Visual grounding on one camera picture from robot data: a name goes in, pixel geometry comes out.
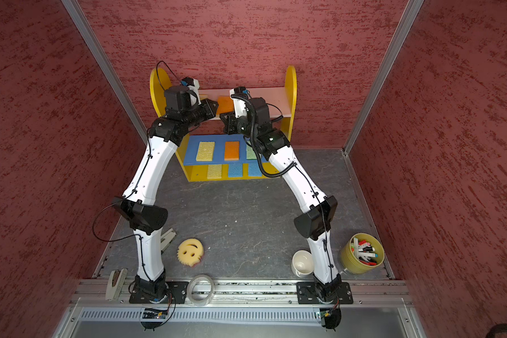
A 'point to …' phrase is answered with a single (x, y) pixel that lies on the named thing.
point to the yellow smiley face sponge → (190, 251)
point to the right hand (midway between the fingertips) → (221, 119)
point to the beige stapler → (115, 282)
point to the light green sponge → (250, 153)
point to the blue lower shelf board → (221, 149)
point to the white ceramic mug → (303, 263)
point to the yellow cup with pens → (363, 252)
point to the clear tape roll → (190, 296)
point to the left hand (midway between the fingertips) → (216, 107)
